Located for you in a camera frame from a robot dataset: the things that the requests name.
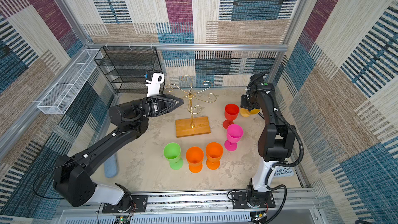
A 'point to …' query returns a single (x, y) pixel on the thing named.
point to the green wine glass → (172, 152)
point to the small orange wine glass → (195, 156)
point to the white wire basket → (60, 96)
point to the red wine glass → (231, 112)
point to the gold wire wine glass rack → (194, 125)
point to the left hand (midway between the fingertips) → (177, 108)
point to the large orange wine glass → (214, 151)
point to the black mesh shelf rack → (125, 67)
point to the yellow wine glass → (245, 112)
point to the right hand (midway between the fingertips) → (245, 107)
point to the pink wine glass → (235, 132)
